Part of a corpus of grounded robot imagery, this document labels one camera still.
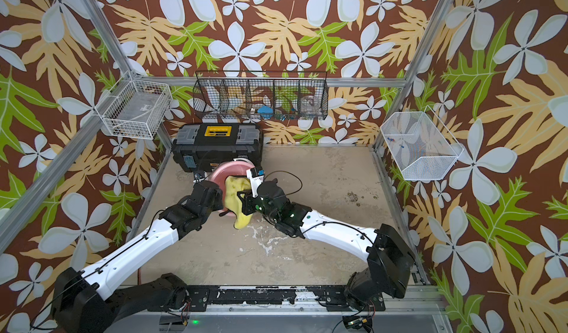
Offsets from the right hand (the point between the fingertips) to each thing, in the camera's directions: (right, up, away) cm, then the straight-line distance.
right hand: (236, 193), depth 74 cm
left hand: (-9, -1, +8) cm, 12 cm away
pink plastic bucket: (-6, +7, +3) cm, 10 cm away
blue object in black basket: (+8, +33, +21) cm, 40 cm away
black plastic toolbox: (-22, +18, +22) cm, 36 cm away
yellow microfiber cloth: (-1, -4, +1) cm, 4 cm away
